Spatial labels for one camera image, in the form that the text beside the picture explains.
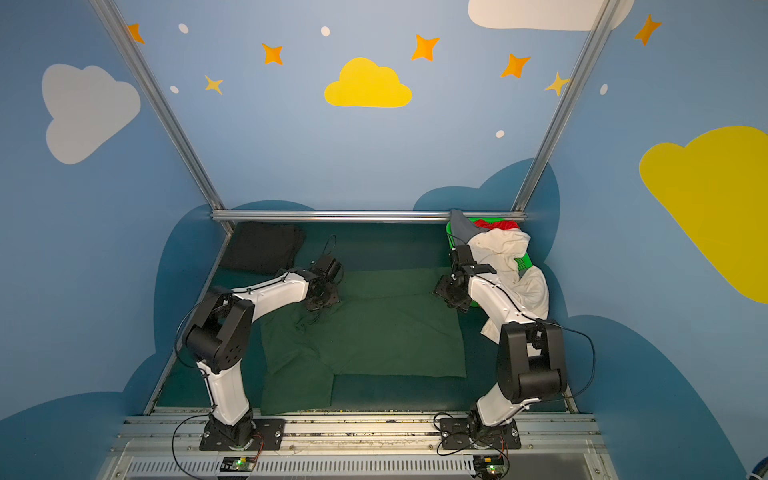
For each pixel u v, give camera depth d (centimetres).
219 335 50
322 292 75
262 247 115
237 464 71
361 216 116
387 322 94
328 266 80
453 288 69
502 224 111
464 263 73
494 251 108
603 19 70
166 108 86
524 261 101
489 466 72
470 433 68
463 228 111
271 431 76
